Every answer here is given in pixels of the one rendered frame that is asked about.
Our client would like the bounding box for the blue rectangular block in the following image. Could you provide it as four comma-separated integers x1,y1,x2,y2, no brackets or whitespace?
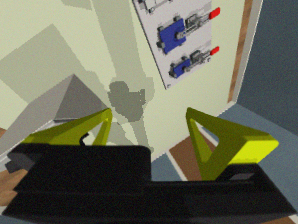
171,58,190,78
157,18,186,54

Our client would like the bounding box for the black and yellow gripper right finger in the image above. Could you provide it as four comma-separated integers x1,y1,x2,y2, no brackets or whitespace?
185,107,279,181

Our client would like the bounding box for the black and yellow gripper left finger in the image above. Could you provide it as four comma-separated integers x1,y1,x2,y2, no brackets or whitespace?
20,108,113,145

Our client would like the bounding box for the red-handled toggle clamp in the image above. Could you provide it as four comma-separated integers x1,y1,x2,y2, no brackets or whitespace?
174,7,220,40

